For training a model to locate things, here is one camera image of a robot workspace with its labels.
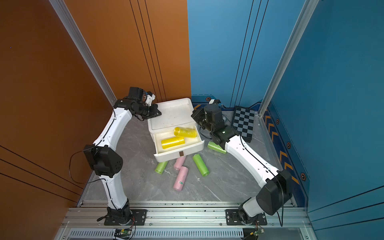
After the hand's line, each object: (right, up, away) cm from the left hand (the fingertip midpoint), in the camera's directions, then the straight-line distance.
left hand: (162, 111), depth 87 cm
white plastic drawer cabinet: (+8, -10, -8) cm, 15 cm away
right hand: (+18, -1, -13) cm, 22 cm away
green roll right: (+33, -22, +7) cm, 41 cm away
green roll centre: (+23, -33, +2) cm, 40 cm away
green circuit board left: (-14, -60, -16) cm, 63 cm away
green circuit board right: (+49, -59, -18) cm, 79 cm away
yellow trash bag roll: (+7, -17, -8) cm, 20 cm away
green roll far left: (-1, -33, 0) cm, 33 cm away
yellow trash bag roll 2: (+14, -12, -9) cm, 21 cm away
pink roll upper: (+10, -31, +1) cm, 32 cm away
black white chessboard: (+55, -5, +24) cm, 60 cm away
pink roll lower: (+11, -39, -6) cm, 41 cm away
